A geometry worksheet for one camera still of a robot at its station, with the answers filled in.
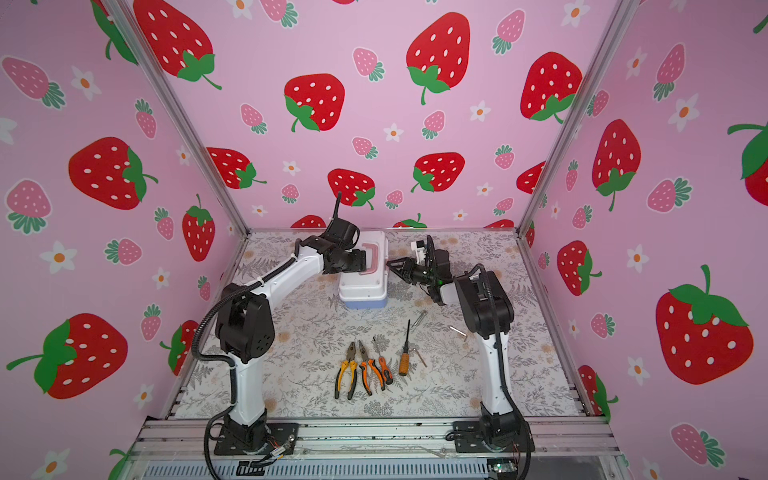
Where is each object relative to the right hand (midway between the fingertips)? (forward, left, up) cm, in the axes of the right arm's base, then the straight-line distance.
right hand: (388, 267), depth 98 cm
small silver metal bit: (-15, -23, -10) cm, 29 cm away
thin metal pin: (-23, -11, -10) cm, 28 cm away
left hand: (-2, +9, +3) cm, 10 cm away
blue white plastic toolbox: (-11, +4, +2) cm, 12 cm away
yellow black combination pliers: (-30, +7, -8) cm, 32 cm away
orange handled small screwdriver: (-32, -4, -8) cm, 33 cm away
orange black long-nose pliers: (-31, +3, -9) cm, 32 cm away
